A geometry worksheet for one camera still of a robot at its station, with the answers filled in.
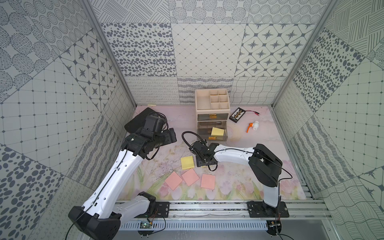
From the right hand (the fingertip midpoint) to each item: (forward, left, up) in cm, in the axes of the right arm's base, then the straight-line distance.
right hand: (205, 162), depth 90 cm
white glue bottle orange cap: (+27, -36, +2) cm, 45 cm away
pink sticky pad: (-11, +19, -1) cm, 22 cm away
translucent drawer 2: (+20, +1, +8) cm, 21 cm away
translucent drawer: (+20, -7, +20) cm, 29 cm away
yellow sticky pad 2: (+16, -8, +10) cm, 20 cm away
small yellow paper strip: (+50, +45, +1) cm, 67 cm away
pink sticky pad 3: (-11, -1, -1) cm, 11 cm away
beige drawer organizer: (+26, -4, +27) cm, 37 cm away
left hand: (+2, +17, +26) cm, 31 cm away
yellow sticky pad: (0, +11, 0) cm, 11 cm away
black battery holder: (+40, -26, +1) cm, 47 cm away
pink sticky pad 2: (-9, +9, 0) cm, 13 cm away
